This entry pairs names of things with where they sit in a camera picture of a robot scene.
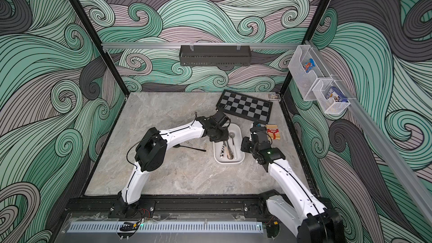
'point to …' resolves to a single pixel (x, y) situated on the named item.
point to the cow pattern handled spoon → (222, 152)
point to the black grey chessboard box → (244, 106)
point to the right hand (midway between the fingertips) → (247, 141)
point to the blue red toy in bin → (308, 66)
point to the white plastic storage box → (236, 129)
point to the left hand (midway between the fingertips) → (229, 136)
